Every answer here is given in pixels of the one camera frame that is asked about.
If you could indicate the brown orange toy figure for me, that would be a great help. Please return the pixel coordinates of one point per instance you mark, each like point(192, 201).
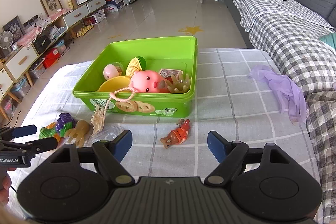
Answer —
point(178, 134)

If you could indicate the small yellow floor sticker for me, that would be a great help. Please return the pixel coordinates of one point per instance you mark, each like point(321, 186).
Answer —
point(114, 36)

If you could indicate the clear plastic container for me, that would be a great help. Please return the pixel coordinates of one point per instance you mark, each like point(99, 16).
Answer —
point(110, 132)

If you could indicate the person's left hand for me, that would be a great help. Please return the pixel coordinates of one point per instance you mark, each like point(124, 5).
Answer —
point(4, 187)

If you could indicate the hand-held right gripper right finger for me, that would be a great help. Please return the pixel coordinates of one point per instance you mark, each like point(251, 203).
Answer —
point(216, 145)

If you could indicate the grey checked tablecloth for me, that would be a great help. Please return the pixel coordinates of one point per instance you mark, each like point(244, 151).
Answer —
point(236, 108)

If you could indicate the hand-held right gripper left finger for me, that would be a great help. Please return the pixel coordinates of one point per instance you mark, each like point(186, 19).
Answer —
point(122, 144)

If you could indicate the clear storage bin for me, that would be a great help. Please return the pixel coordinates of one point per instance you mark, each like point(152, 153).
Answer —
point(36, 70)

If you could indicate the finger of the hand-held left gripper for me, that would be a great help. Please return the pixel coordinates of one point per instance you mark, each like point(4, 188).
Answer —
point(44, 144)
point(25, 131)

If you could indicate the white wooden media cabinet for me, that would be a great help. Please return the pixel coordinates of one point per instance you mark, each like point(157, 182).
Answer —
point(77, 14)

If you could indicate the pink pig toy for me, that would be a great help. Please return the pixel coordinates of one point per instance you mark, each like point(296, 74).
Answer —
point(144, 81)

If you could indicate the pink lace cloth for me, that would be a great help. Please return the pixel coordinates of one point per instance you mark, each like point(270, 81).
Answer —
point(29, 39)

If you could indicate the white red box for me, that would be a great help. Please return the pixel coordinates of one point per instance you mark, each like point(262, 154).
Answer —
point(98, 16)

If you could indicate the purple toy grapes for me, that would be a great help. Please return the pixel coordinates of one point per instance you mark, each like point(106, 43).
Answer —
point(64, 121)

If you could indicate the red plastic storage box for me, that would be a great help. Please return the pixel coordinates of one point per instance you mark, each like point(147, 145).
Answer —
point(50, 58)

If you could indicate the tan rubber hand toy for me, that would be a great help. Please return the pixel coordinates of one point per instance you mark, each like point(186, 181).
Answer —
point(78, 130)
point(179, 85)

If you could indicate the purple glove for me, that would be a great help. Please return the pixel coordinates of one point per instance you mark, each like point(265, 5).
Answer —
point(283, 90)

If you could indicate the row of yellow toys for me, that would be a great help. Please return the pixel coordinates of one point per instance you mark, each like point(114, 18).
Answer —
point(82, 31)

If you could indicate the white blue carton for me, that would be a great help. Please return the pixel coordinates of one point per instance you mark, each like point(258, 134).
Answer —
point(113, 7)

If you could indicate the pink egg toy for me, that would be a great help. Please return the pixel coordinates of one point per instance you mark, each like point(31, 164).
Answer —
point(110, 71)

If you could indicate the yellow toy corn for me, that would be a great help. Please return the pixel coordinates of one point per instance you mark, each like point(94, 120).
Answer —
point(132, 66)

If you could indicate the orange toy pumpkin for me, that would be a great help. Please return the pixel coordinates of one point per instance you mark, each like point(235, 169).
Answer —
point(48, 130)

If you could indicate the teal printed pillow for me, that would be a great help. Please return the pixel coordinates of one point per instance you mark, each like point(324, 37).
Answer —
point(330, 40)

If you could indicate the small white desk fan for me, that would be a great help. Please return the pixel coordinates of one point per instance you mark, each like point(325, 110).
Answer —
point(5, 39)

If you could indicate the yellow star floor sticker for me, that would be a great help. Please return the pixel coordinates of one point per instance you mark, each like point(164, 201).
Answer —
point(190, 29)

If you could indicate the dark framed picture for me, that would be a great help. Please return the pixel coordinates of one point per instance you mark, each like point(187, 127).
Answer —
point(13, 27)

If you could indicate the grey white checked blanket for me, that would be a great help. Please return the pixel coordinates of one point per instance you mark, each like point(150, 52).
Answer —
point(275, 24)

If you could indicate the green plastic box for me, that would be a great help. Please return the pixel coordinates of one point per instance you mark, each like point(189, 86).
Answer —
point(157, 48)

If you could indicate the white yellow canister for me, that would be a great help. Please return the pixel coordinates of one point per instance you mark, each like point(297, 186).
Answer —
point(68, 1)

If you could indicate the beige spiky coral toy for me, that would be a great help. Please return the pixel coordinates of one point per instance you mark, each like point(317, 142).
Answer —
point(99, 120)

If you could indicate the black electronic box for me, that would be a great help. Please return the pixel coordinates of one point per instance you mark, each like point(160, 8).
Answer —
point(40, 43)

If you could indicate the framed cartoon picture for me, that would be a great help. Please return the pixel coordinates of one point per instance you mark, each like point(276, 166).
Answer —
point(51, 3)

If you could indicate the yellow toy plate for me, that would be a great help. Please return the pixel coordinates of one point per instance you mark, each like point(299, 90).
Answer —
point(118, 82)

